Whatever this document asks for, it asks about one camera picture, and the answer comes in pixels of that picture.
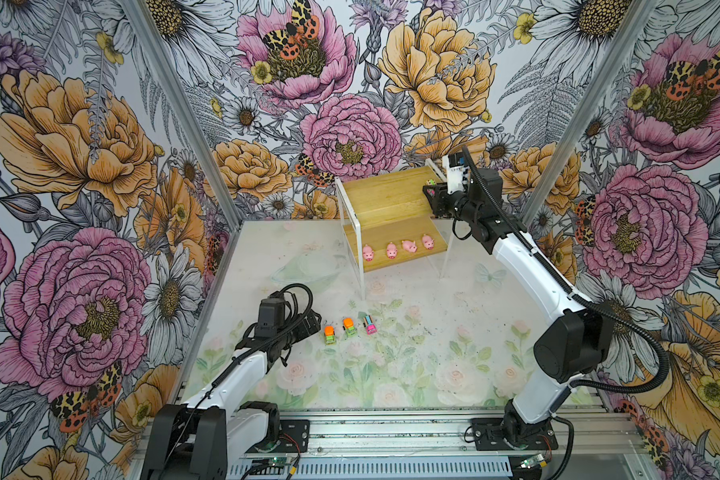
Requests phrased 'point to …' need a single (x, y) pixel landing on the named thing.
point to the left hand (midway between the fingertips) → (309, 331)
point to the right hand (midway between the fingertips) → (428, 195)
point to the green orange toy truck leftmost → (329, 334)
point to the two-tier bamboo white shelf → (385, 220)
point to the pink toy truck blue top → (370, 326)
